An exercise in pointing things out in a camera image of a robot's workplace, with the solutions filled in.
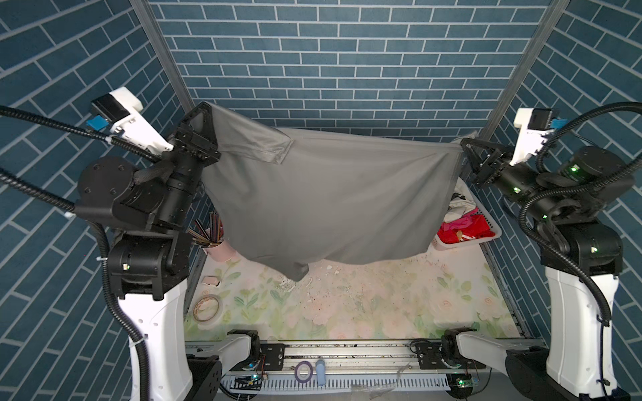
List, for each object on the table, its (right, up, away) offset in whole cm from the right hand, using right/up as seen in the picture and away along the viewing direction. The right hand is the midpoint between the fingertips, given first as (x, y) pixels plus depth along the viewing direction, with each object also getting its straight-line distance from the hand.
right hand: (458, 137), depth 49 cm
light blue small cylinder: (-28, -60, +20) cm, 69 cm away
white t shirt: (+25, -14, +50) cm, 58 cm away
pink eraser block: (-70, -41, +41) cm, 90 cm away
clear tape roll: (-67, -49, +34) cm, 90 cm away
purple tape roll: (-34, -60, +24) cm, 73 cm away
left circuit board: (-48, -65, +22) cm, 84 cm away
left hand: (-43, +3, -9) cm, 44 cm away
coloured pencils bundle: (-71, -25, +40) cm, 85 cm away
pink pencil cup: (-64, -30, +38) cm, 81 cm away
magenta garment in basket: (+26, -20, +47) cm, 58 cm away
